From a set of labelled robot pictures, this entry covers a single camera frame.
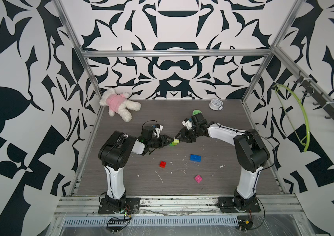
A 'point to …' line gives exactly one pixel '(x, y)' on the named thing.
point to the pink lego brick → (198, 178)
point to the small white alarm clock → (216, 104)
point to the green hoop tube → (308, 135)
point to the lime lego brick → (175, 141)
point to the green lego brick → (171, 144)
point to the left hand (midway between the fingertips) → (170, 139)
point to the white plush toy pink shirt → (118, 103)
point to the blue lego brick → (195, 158)
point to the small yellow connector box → (244, 222)
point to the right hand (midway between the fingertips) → (176, 136)
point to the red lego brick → (162, 164)
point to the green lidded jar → (196, 111)
